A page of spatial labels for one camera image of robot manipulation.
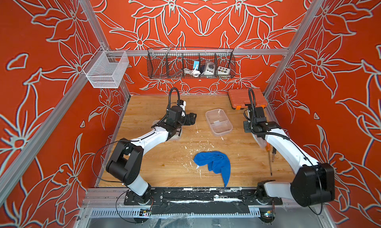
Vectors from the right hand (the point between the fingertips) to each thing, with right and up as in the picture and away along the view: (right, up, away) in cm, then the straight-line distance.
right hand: (248, 123), depth 85 cm
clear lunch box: (-13, -2, +16) cm, 21 cm away
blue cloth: (-19, -22, -3) cm, 29 cm away
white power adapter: (-22, +34, +5) cm, 40 cm away
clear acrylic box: (-89, +34, +8) cm, 96 cm away
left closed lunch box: (-42, -5, -18) cm, 45 cm away
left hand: (-34, +5, +3) cm, 34 cm away
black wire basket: (-51, +40, +15) cm, 67 cm away
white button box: (-13, +33, +8) cm, 36 cm away
